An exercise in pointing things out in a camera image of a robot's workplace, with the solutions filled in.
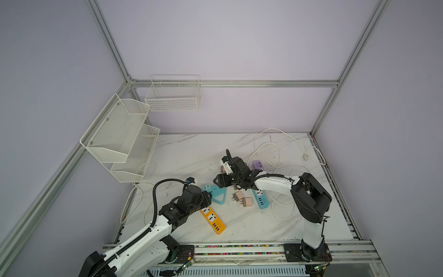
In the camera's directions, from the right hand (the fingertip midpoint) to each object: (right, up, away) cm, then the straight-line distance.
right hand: (216, 180), depth 88 cm
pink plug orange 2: (+16, -11, -1) cm, 19 cm away
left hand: (-3, -7, -8) cm, 11 cm away
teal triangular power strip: (+1, -7, 0) cm, 7 cm away
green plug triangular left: (-5, -4, -2) cm, 6 cm away
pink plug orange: (+11, -8, 0) cm, 14 cm away
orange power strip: (-2, -16, -7) cm, 18 cm away
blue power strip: (+24, -11, -2) cm, 26 cm away
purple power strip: (+24, +7, +13) cm, 28 cm away
